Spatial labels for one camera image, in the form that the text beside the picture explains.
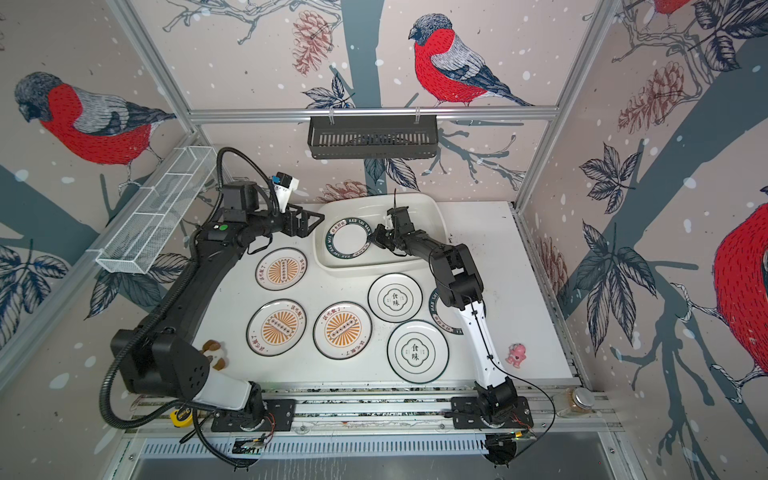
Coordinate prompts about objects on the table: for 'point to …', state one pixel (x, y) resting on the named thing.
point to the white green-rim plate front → (418, 351)
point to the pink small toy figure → (516, 354)
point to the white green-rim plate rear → (395, 297)
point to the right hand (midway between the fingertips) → (367, 239)
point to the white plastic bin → (427, 215)
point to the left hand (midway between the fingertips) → (309, 210)
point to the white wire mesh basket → (172, 195)
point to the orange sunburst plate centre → (342, 330)
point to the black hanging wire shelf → (340, 137)
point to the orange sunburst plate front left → (276, 327)
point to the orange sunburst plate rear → (281, 269)
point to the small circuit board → (247, 446)
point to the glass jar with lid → (573, 402)
